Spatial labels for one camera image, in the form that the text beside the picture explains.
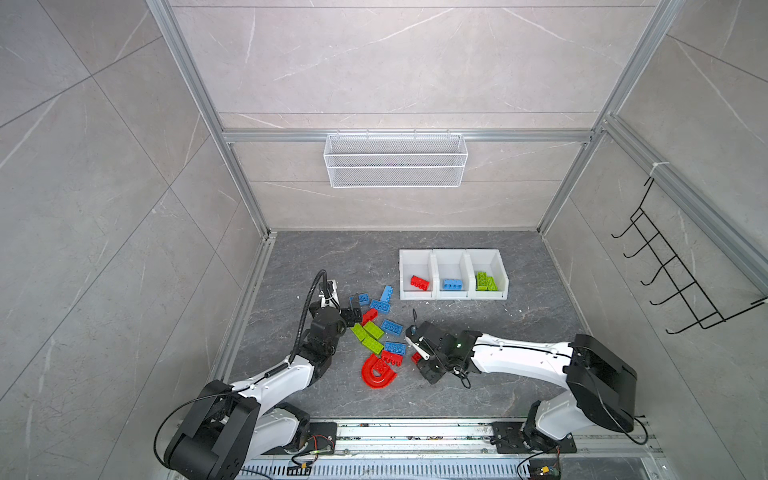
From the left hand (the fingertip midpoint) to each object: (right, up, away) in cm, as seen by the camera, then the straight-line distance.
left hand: (342, 290), depth 86 cm
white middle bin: (+37, +7, +22) cm, 44 cm away
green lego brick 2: (+45, -1, +14) cm, 47 cm away
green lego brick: (+50, 0, +16) cm, 52 cm away
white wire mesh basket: (+16, +43, +14) cm, 48 cm away
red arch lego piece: (+13, -24, -3) cm, 28 cm away
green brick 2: (+4, -14, +6) cm, 15 cm away
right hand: (+24, -21, -1) cm, 32 cm away
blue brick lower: (+17, -18, +2) cm, 25 cm away
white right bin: (+51, +8, +21) cm, 55 cm away
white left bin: (+25, +7, +22) cm, 34 cm away
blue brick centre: (+15, -12, +6) cm, 20 cm away
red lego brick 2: (+15, -19, -2) cm, 25 cm away
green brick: (+46, +2, +15) cm, 48 cm away
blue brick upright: (+13, -2, +12) cm, 18 cm away
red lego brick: (+24, +1, +15) cm, 28 cm away
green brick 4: (+9, -17, +2) cm, 19 cm away
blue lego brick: (+36, 0, +15) cm, 39 cm away
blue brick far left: (+5, -4, +12) cm, 14 cm away
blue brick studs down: (+12, -7, +9) cm, 16 cm away
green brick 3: (+9, -13, +5) cm, 16 cm away
